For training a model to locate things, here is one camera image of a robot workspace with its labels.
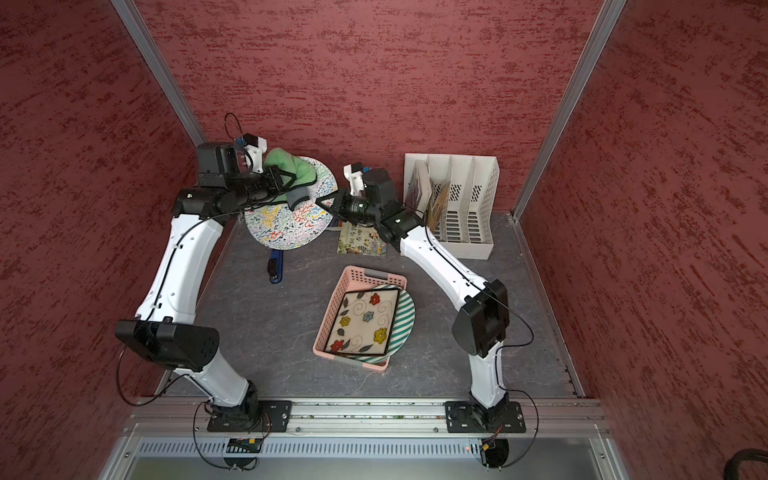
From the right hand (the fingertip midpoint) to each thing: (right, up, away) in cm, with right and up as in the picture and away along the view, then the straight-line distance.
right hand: (315, 207), depth 71 cm
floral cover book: (+8, -8, +38) cm, 40 cm away
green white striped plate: (+22, -32, +8) cm, 40 cm away
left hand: (-6, +6, +2) cm, 9 cm away
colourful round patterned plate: (-9, -5, 0) cm, 11 cm away
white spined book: (+28, +8, +23) cm, 37 cm away
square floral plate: (+11, -33, +14) cm, 37 cm away
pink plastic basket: (+6, -21, +26) cm, 34 cm away
